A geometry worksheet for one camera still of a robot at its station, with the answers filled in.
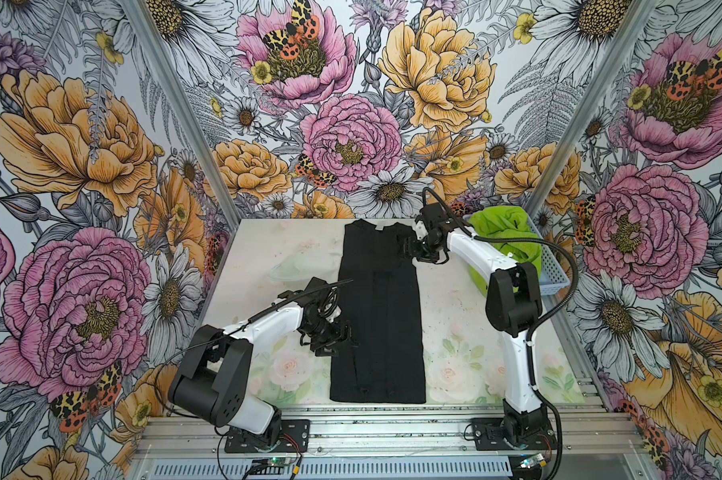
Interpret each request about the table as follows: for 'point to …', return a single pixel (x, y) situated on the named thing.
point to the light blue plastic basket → (554, 276)
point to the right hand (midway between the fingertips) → (410, 262)
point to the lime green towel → (508, 222)
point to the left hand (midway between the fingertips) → (346, 356)
